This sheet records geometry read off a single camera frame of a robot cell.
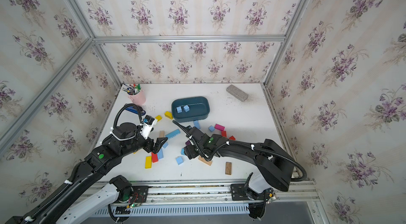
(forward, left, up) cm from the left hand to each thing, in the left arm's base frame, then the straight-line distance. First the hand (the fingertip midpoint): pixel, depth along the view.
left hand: (160, 133), depth 72 cm
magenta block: (+14, -31, -19) cm, 38 cm away
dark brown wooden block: (-10, -33, -18) cm, 39 cm away
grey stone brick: (+40, -45, -16) cm, 63 cm away
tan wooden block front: (-8, -24, -19) cm, 31 cm away
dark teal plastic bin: (+28, -18, -19) cm, 39 cm away
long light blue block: (+9, -1, -19) cm, 21 cm away
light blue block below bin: (+16, -16, -20) cm, 30 cm away
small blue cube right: (+13, -26, -19) cm, 35 cm away
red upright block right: (+10, -33, -19) cm, 39 cm away
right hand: (-1, -15, -14) cm, 21 cm away
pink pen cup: (+35, +24, -16) cm, 45 cm away
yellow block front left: (-7, +9, -20) cm, 23 cm away
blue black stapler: (+26, +25, -17) cm, 40 cm away
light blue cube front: (-6, -7, -20) cm, 22 cm away
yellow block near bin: (+22, +2, -17) cm, 28 cm away
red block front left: (-5, +6, -19) cm, 21 cm away
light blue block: (+26, -4, -16) cm, 31 cm away
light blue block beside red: (-2, +4, -21) cm, 21 cm away
